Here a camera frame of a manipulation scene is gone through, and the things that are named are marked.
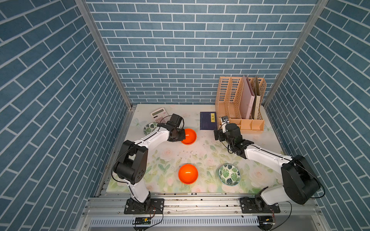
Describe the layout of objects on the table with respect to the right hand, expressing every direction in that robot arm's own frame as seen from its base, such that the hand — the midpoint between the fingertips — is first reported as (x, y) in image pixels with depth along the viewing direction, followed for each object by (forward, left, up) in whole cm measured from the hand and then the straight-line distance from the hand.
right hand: (222, 128), depth 90 cm
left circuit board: (-50, +40, -17) cm, 66 cm away
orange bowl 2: (-26, +20, -12) cm, 35 cm away
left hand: (-5, +23, -6) cm, 24 cm away
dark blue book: (+16, +8, -13) cm, 22 cm away
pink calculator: (+16, +46, -11) cm, 50 cm away
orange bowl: (-4, +20, -6) cm, 22 cm away
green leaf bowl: (-24, -5, -13) cm, 28 cm away
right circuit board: (-45, -21, -15) cm, 52 cm away
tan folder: (+15, -21, +11) cm, 28 cm away
